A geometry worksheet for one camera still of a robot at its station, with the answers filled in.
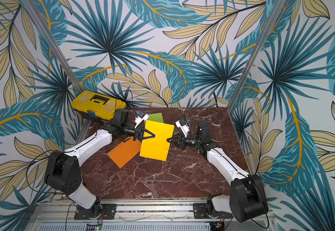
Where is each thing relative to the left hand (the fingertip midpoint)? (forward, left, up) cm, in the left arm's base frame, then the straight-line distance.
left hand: (152, 137), depth 74 cm
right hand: (0, -8, -2) cm, 9 cm away
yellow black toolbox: (+29, +42, -8) cm, 51 cm away
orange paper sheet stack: (+2, +22, -24) cm, 32 cm away
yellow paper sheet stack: (-3, -3, -5) cm, 7 cm away
